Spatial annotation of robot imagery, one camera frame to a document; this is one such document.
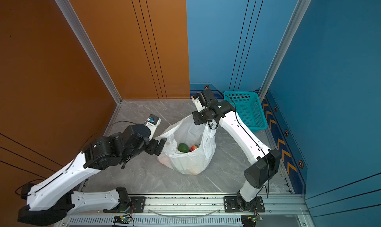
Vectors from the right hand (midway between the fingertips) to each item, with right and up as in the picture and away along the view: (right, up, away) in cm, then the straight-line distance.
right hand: (195, 117), depth 78 cm
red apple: (-1, -19, +12) cm, 22 cm away
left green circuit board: (-35, -49, -7) cm, 61 cm away
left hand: (-16, -7, -14) cm, 22 cm away
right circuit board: (+26, -49, -8) cm, 56 cm away
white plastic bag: (-5, -8, +5) cm, 10 cm away
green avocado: (-7, -18, +9) cm, 21 cm away
